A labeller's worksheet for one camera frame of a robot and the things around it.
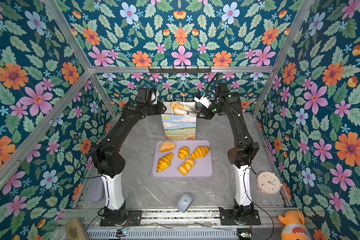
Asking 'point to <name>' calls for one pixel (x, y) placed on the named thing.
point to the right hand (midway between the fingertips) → (201, 112)
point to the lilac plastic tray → (203, 167)
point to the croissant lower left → (164, 162)
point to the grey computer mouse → (184, 202)
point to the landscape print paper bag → (180, 126)
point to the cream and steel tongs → (189, 111)
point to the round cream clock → (268, 183)
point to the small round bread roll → (183, 152)
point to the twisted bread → (187, 165)
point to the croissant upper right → (200, 151)
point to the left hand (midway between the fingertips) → (166, 103)
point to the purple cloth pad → (97, 189)
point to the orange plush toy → (294, 228)
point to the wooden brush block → (75, 230)
